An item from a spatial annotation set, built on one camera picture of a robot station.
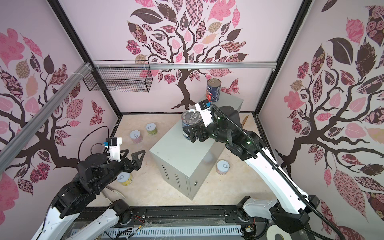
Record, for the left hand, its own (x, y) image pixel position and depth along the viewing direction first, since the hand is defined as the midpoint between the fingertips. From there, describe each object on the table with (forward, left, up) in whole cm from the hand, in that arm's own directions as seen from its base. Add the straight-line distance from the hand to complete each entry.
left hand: (137, 154), depth 64 cm
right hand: (+8, -24, +12) cm, 28 cm away
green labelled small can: (+34, +6, -24) cm, 42 cm away
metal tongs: (-8, +17, -27) cm, 34 cm away
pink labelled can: (+4, -42, -24) cm, 48 cm away
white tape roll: (-26, -63, -27) cm, 73 cm away
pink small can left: (+27, +15, -24) cm, 39 cm away
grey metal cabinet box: (-7, -22, +5) cm, 23 cm away
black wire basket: (+76, +36, -13) cm, 85 cm away
